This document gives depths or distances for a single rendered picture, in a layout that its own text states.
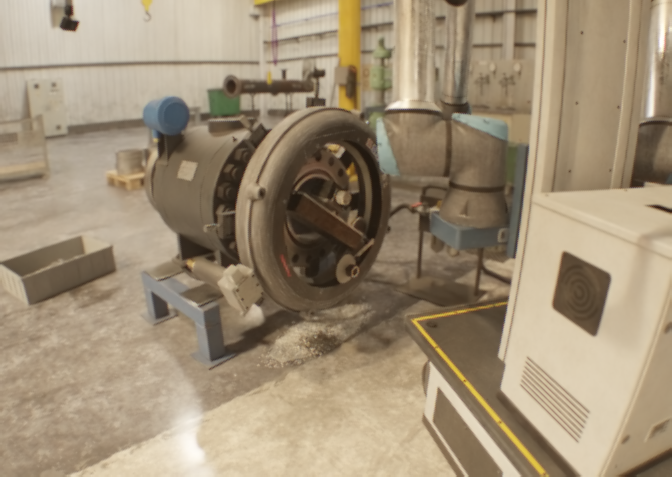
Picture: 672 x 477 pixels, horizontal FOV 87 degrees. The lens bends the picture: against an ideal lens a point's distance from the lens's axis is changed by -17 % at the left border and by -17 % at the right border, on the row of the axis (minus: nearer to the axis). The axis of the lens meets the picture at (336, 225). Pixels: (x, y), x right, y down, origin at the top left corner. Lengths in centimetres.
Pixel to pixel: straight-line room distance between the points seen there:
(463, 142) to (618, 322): 55
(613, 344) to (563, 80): 59
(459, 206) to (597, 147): 39
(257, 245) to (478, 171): 67
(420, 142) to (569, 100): 37
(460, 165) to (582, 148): 31
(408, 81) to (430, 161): 21
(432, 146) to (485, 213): 21
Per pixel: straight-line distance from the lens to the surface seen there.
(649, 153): 138
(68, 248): 310
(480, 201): 108
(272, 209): 126
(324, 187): 135
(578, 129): 110
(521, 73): 792
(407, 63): 109
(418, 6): 114
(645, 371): 79
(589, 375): 86
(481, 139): 105
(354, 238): 157
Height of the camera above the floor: 103
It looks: 18 degrees down
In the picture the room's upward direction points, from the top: straight up
